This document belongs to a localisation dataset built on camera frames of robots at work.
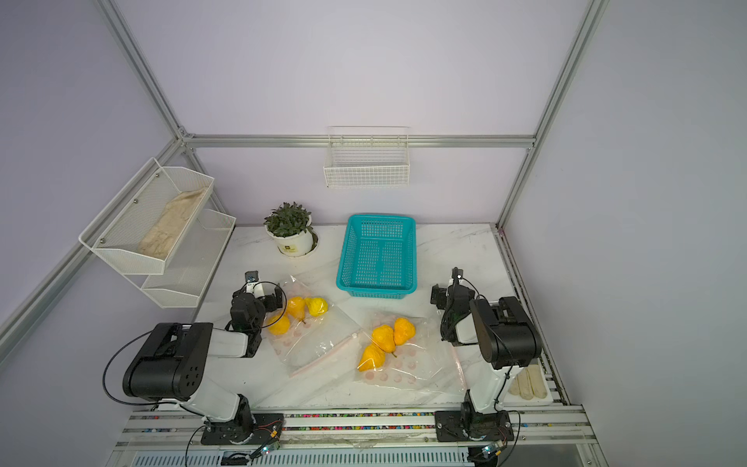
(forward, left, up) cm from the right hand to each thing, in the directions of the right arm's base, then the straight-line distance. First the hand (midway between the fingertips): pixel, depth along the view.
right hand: (454, 290), depth 100 cm
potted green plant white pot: (+15, +56, +18) cm, 61 cm away
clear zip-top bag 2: (-21, +18, -1) cm, 28 cm away
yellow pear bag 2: (-19, +25, +4) cm, 32 cm away
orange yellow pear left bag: (-9, +52, +7) cm, 53 cm away
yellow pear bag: (-14, +57, +4) cm, 59 cm away
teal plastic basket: (+16, +26, -1) cm, 31 cm away
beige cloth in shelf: (-1, +85, +30) cm, 90 cm away
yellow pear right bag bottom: (-25, +29, +5) cm, 38 cm away
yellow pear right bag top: (-17, +19, +4) cm, 26 cm away
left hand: (-1, +64, +6) cm, 65 cm away
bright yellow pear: (-8, +46, +5) cm, 47 cm away
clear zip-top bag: (-12, +49, -1) cm, 50 cm away
